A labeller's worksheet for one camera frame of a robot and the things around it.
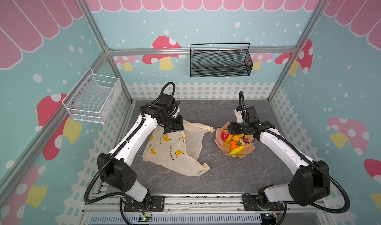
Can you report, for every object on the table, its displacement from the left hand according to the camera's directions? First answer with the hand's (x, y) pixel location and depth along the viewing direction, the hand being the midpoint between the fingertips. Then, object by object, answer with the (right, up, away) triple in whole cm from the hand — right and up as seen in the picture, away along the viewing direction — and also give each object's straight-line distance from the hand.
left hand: (183, 130), depth 77 cm
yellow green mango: (+31, -13, +10) cm, 35 cm away
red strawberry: (+25, -4, +17) cm, 31 cm away
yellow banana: (+26, -9, +16) cm, 32 cm away
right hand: (+28, +1, +9) cm, 29 cm away
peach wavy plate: (+39, -12, +13) cm, 43 cm away
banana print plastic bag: (-3, -11, +2) cm, 11 cm away
